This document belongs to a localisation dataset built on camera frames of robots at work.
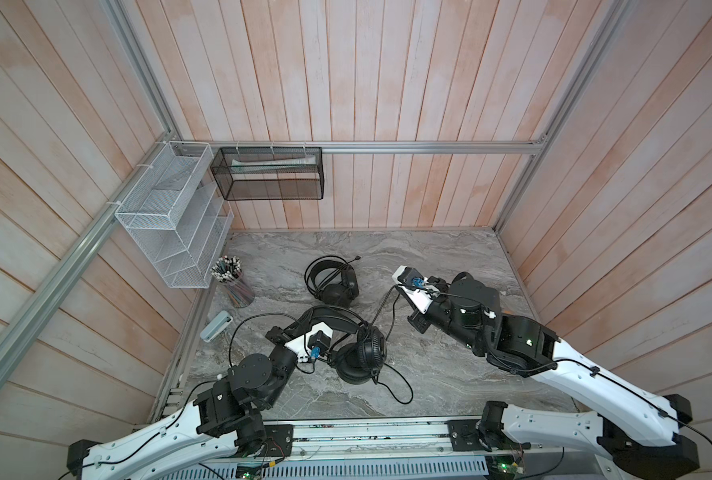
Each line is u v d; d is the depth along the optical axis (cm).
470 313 42
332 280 98
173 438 47
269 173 91
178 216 71
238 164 89
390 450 73
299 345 55
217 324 90
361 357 62
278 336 57
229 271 86
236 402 48
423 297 50
